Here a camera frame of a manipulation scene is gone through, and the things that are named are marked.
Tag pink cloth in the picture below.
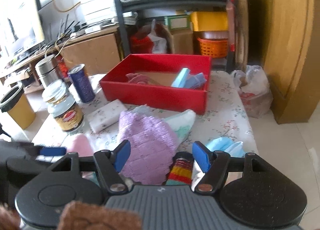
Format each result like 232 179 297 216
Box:
65 134 93 157

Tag striped knitted sock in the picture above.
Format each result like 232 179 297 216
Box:
165 151 194 186

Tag purple knitted cloth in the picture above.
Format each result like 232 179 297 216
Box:
118 111 179 185

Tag white sponge block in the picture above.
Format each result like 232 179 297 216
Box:
87 99 127 134

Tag white mint towel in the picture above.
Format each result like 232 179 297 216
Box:
131 105 196 144

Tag light blue face masks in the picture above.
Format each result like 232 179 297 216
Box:
206 137 245 157

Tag floral tablecloth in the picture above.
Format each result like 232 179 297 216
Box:
32 71 258 153

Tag Moccona glass coffee jar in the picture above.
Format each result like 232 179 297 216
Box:
42 79 84 132

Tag blue drink can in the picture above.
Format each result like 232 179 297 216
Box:
68 63 95 103

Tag white plastic bag on floor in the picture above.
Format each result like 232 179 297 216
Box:
231 65 273 118

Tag yellow trash bin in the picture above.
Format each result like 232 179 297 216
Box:
1 83 36 130

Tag red cardboard box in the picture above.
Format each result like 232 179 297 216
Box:
100 54 212 115

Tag wooden tv stand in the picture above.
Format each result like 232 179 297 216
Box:
0 23 122 88

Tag stainless steel canister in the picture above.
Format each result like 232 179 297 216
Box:
35 54 62 88

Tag orange plastic basket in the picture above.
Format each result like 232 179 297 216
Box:
197 38 228 58

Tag red white plastic bag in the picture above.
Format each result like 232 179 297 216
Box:
130 19 168 54

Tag brown cardboard box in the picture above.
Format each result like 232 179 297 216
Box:
162 25 194 55

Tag yellow box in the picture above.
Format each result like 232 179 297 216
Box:
190 11 228 32

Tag green framed box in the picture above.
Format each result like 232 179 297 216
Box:
164 15 190 31

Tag television screen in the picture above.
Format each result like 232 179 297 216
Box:
1 0 45 57

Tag black metal shelving rack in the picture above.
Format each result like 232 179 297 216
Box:
114 0 238 57

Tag wooden cabinet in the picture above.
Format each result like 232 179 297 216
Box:
248 0 319 124

